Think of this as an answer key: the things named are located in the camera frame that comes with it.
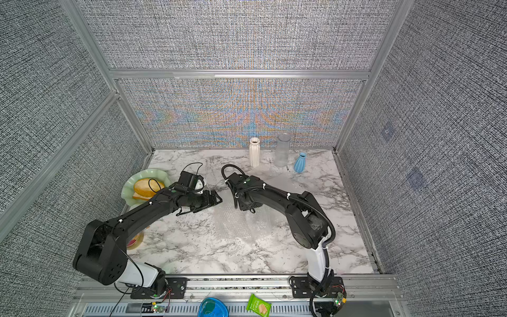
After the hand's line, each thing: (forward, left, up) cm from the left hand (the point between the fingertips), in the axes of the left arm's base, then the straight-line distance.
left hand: (219, 201), depth 86 cm
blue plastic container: (-38, 0, 0) cm, 38 cm away
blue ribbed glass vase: (+21, -40, -4) cm, 45 cm away
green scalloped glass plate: (+10, +45, -5) cm, 47 cm away
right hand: (+2, -13, -3) cm, 14 cm away
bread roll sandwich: (+9, +35, -2) cm, 37 cm away
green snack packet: (-38, -15, -8) cm, 42 cm away
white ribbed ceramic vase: (+27, -17, +2) cm, 32 cm away
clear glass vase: (+29, -32, 0) cm, 43 cm away
